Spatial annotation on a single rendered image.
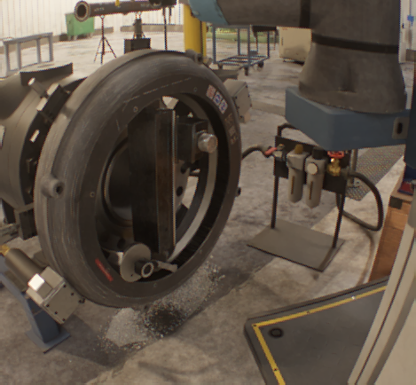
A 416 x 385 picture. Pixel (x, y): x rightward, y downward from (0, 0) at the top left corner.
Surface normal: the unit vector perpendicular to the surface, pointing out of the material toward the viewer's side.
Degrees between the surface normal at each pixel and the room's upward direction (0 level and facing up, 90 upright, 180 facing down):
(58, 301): 90
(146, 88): 90
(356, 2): 93
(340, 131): 90
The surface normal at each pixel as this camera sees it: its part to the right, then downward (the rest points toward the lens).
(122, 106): 0.78, 0.24
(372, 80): -0.09, 0.07
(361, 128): 0.21, 0.39
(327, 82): -0.73, -0.05
